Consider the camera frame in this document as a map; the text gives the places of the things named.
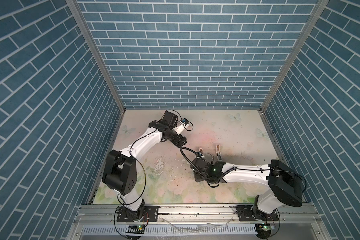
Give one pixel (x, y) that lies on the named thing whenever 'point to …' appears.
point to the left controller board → (139, 229)
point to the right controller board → (264, 230)
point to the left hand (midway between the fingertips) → (181, 138)
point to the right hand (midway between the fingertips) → (194, 173)
